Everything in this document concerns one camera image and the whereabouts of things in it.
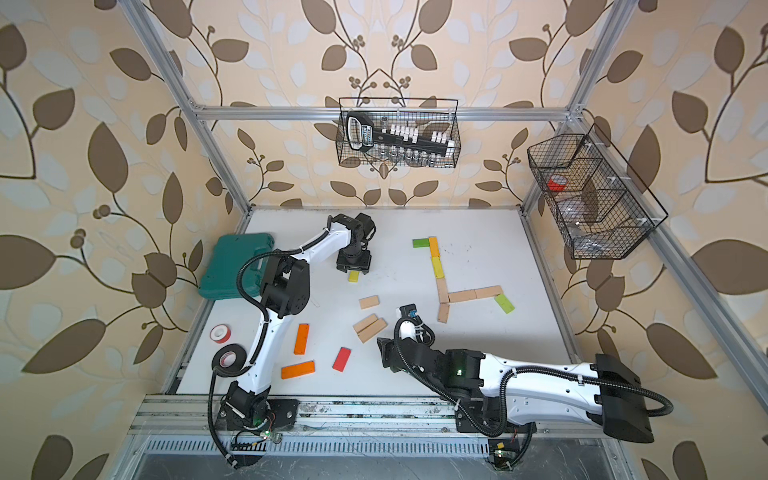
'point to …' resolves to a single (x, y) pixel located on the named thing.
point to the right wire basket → (602, 208)
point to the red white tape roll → (220, 333)
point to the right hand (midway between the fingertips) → (389, 339)
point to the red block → (341, 359)
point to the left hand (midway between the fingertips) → (356, 267)
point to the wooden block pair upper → (369, 326)
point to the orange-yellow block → (435, 251)
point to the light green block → (505, 303)
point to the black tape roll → (237, 367)
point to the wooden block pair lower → (369, 326)
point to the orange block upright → (302, 339)
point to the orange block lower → (298, 369)
